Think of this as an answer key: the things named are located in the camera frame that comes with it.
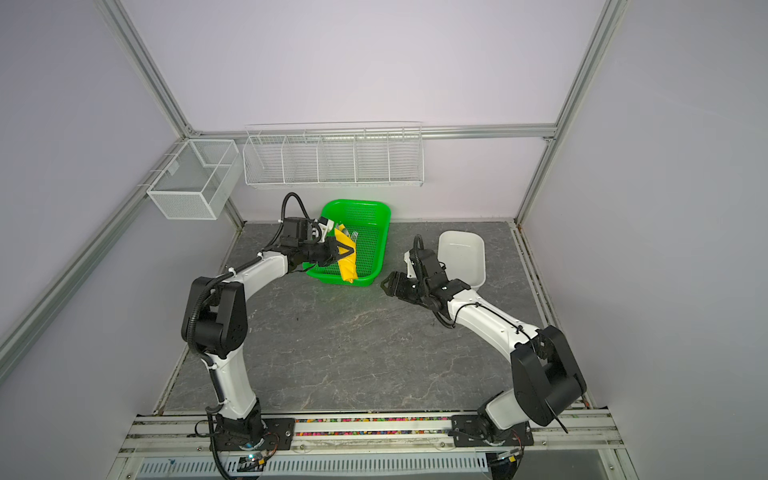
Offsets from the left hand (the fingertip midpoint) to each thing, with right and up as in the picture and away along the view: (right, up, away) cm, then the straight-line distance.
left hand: (355, 252), depth 92 cm
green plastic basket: (+2, +12, +27) cm, 30 cm away
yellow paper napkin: (-2, -3, -1) cm, 4 cm away
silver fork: (-1, +5, +4) cm, 7 cm away
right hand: (+10, -10, -7) cm, 16 cm away
